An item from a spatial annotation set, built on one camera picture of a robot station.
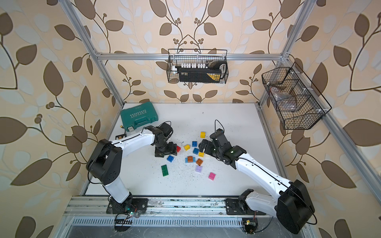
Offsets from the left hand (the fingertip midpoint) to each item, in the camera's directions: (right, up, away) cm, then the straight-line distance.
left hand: (172, 154), depth 88 cm
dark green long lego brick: (-4, -9, -1) cm, 10 cm away
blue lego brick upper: (+13, +5, +9) cm, 16 cm away
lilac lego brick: (+16, -8, -1) cm, 18 cm away
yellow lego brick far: (+19, +10, +12) cm, 25 cm away
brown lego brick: (+10, -3, +1) cm, 11 cm away
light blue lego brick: (+13, -4, +2) cm, 13 cm away
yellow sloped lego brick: (+17, -1, +4) cm, 18 cm away
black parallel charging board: (-37, +10, +14) cm, 41 cm away
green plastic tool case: (-29, +24, +21) cm, 43 cm away
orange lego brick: (+16, -5, +1) cm, 17 cm away
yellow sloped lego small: (+8, +3, +6) cm, 11 cm away
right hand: (+19, +5, -5) cm, 21 cm away
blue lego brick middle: (+14, +1, +6) cm, 15 cm away
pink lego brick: (+23, -11, -5) cm, 26 cm away
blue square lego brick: (-2, -3, +3) cm, 5 cm away
